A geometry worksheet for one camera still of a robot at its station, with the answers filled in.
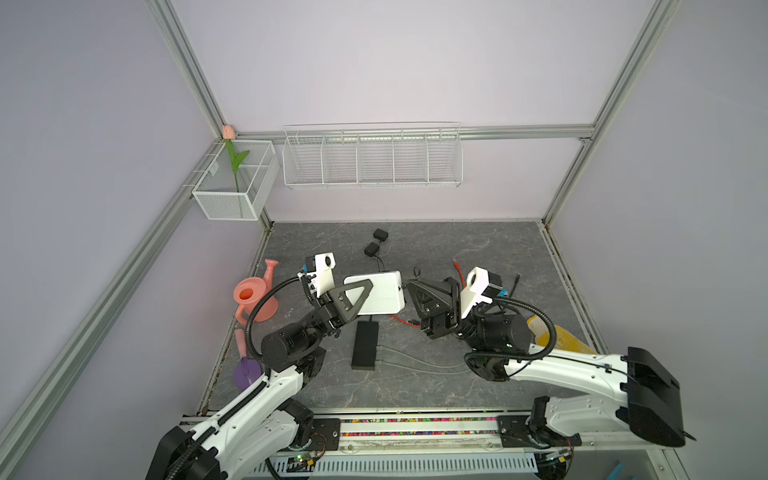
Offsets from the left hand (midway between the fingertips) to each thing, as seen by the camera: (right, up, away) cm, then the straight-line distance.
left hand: (376, 296), depth 50 cm
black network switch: (-6, -21, +36) cm, 42 cm away
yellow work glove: (+54, -20, +39) cm, 69 cm away
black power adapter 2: (-3, +14, +65) cm, 67 cm away
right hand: (+6, +2, -3) cm, 6 cm away
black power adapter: (-6, +8, +61) cm, 62 cm away
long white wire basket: (-4, +40, +48) cm, 62 cm away
